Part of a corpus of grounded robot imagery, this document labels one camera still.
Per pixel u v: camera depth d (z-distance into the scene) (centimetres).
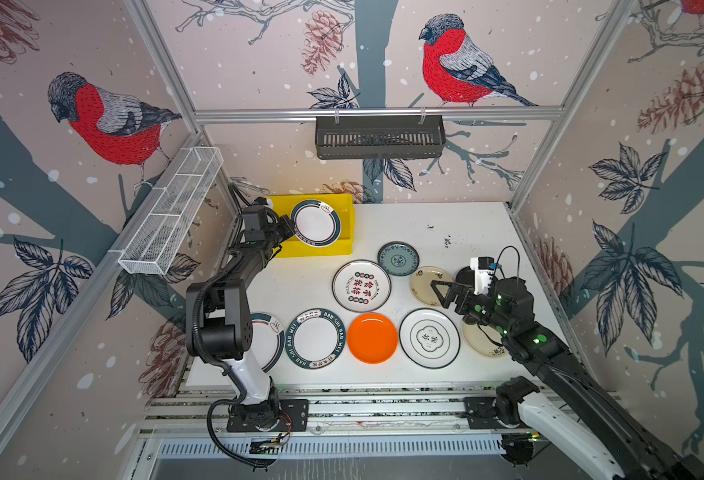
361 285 98
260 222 72
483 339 66
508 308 57
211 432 68
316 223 101
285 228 84
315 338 90
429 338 86
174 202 81
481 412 73
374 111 94
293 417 73
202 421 68
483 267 67
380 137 104
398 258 104
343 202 125
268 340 87
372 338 87
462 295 67
